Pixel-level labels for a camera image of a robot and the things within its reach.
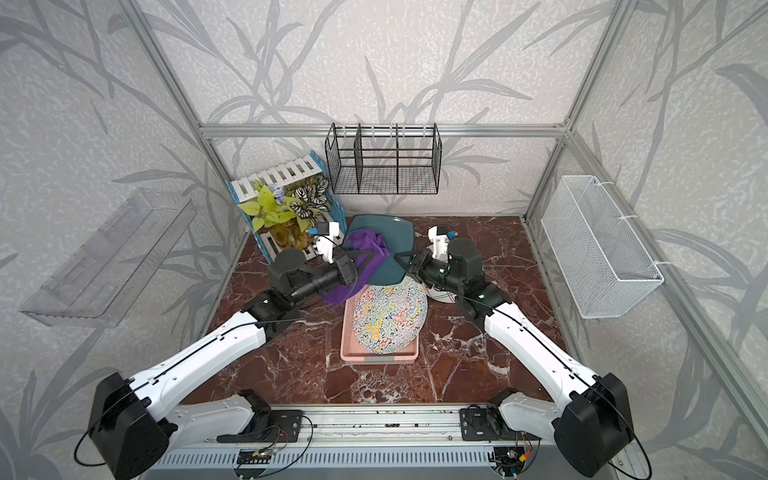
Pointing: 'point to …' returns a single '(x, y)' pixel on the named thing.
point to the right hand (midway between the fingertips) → (395, 254)
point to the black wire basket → (384, 158)
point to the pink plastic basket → (354, 351)
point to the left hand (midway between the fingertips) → (371, 254)
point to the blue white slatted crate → (242, 188)
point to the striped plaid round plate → (441, 295)
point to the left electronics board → (254, 456)
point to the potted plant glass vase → (288, 213)
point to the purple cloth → (362, 240)
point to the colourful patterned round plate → (388, 317)
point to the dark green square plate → (397, 235)
